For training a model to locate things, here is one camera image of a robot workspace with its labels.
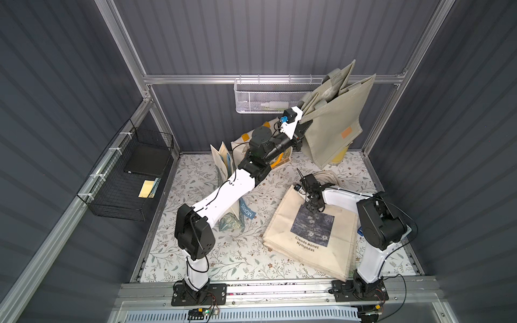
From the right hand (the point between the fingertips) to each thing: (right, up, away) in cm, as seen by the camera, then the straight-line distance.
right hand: (316, 202), depth 97 cm
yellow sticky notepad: (-69, +9, -24) cm, 74 cm away
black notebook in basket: (-75, +20, -13) cm, 79 cm away
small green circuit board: (-49, -35, -27) cm, 66 cm away
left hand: (-10, +31, -35) cm, 48 cm away
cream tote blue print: (-43, +19, -11) cm, 48 cm away
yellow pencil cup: (+17, +22, +15) cm, 31 cm away
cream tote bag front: (+1, -14, -13) cm, 20 cm away
